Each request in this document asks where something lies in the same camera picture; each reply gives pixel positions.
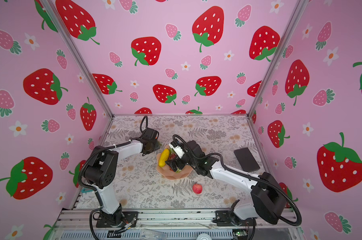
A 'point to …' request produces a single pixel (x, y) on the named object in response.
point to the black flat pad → (246, 159)
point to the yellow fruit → (164, 156)
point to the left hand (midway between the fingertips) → (157, 145)
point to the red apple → (197, 188)
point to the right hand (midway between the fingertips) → (170, 155)
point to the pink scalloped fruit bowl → (168, 173)
